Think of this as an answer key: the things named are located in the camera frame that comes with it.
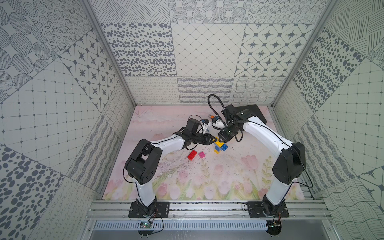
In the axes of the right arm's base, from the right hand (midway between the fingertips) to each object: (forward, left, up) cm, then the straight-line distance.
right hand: (223, 140), depth 84 cm
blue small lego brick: (-2, -1, -4) cm, 5 cm away
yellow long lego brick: (-1, +2, -3) cm, 4 cm away
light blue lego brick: (-1, +3, -7) cm, 8 cm away
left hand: (-1, +2, -1) cm, 3 cm away
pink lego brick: (-2, +13, -13) cm, 19 cm away
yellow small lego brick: (-1, +3, -13) cm, 13 cm away
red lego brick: (-3, +19, -13) cm, 23 cm away
